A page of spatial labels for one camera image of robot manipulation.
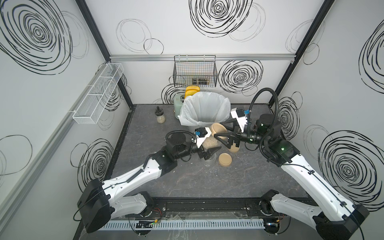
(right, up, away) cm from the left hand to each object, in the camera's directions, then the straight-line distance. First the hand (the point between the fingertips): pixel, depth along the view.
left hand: (215, 138), depth 66 cm
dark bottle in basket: (-9, +31, +23) cm, 40 cm away
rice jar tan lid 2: (0, -15, +17) cm, 23 cm away
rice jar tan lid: (-2, -2, -1) cm, 3 cm away
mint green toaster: (-21, +22, +36) cm, 47 cm away
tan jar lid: (+15, -10, +26) cm, 32 cm away
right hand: (+1, +4, -5) cm, 7 cm away
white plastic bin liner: (-3, +16, +27) cm, 32 cm away
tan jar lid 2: (+9, -16, +24) cm, 30 cm away
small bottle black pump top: (-34, +13, +36) cm, 51 cm away
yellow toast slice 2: (-11, +30, +35) cm, 48 cm away
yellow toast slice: (-12, +26, +31) cm, 42 cm away
